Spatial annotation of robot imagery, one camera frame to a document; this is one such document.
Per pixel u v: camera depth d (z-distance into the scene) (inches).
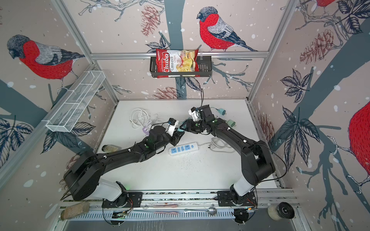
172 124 28.1
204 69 37.3
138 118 42.4
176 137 28.7
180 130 31.9
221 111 42.5
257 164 17.5
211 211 27.0
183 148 35.5
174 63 34.5
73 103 30.5
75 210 26.4
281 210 24.2
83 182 16.5
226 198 28.7
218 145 36.1
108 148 35.1
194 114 31.2
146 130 38.7
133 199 28.8
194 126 29.3
